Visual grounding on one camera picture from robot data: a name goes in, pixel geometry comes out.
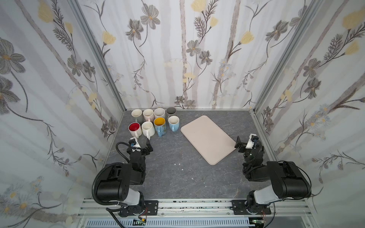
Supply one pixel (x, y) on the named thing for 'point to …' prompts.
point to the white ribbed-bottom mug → (148, 129)
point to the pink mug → (148, 115)
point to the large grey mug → (171, 111)
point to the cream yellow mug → (159, 112)
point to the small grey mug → (137, 114)
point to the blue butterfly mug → (160, 126)
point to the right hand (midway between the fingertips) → (248, 136)
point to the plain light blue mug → (174, 123)
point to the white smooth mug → (135, 129)
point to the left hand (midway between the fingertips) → (141, 139)
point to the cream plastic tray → (208, 139)
